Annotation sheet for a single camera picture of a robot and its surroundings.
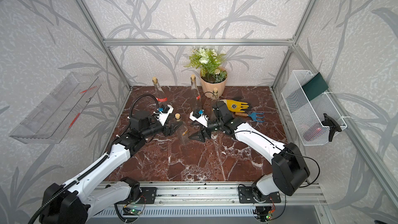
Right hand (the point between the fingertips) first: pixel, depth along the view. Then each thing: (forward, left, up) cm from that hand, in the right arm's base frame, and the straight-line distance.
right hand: (192, 128), depth 75 cm
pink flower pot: (+42, -11, -5) cm, 44 cm away
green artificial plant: (+42, -8, +9) cm, 44 cm away
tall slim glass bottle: (+26, 0, -13) cm, 29 cm away
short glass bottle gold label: (+1, +5, -6) cm, 8 cm away
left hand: (+4, +7, +3) cm, 8 cm away
